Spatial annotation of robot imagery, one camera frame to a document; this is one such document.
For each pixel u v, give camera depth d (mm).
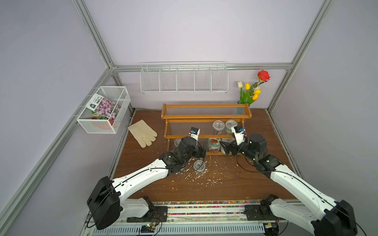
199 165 844
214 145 884
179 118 773
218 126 844
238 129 655
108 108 754
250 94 956
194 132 667
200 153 695
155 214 728
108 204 386
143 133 1054
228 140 886
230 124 848
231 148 683
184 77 988
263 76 893
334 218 382
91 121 737
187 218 737
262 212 668
